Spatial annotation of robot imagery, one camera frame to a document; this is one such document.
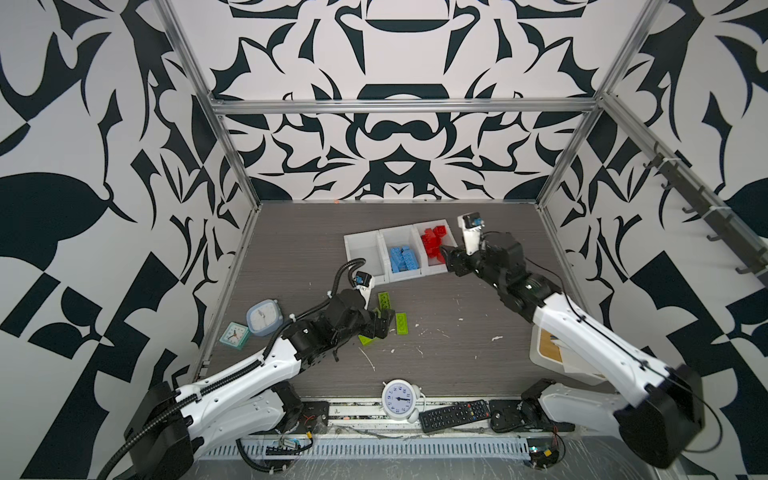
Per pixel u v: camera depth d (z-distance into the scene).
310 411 0.76
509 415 0.74
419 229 1.03
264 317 0.87
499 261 0.57
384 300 0.92
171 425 0.39
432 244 1.02
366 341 0.85
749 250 0.53
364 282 0.68
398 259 0.98
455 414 0.74
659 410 0.38
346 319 0.58
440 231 1.01
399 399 0.74
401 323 0.89
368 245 1.01
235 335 0.85
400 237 1.07
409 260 0.96
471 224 0.65
